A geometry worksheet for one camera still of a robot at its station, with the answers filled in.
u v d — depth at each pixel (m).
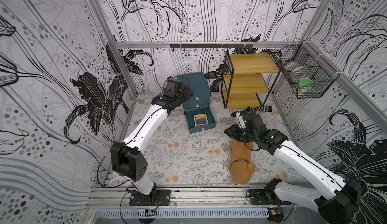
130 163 0.43
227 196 0.75
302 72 0.78
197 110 1.08
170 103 0.55
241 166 0.74
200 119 1.03
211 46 0.89
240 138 0.66
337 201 0.37
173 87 0.58
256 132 0.55
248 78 1.11
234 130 0.65
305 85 0.78
